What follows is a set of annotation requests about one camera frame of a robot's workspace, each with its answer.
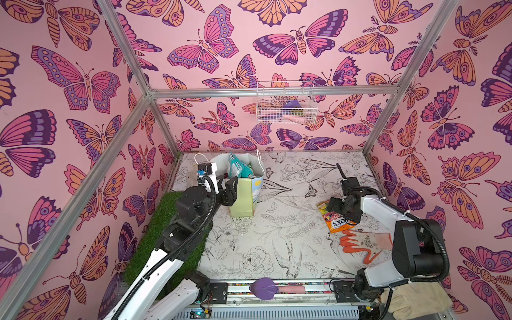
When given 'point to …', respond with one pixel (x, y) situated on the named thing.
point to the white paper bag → (248, 190)
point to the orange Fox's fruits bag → (334, 221)
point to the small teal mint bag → (235, 166)
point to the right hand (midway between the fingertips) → (339, 209)
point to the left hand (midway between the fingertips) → (231, 175)
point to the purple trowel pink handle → (265, 288)
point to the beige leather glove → (416, 299)
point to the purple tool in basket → (292, 103)
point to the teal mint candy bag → (245, 170)
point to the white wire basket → (271, 96)
